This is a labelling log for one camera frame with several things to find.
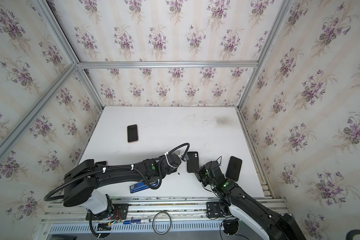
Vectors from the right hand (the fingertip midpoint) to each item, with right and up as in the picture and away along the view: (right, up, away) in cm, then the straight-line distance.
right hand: (190, 171), depth 82 cm
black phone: (+28, -1, +9) cm, 29 cm away
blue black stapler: (-26, -7, -3) cm, 27 cm away
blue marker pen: (-26, -19, -13) cm, 35 cm away
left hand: (-10, +9, 0) cm, 13 cm away
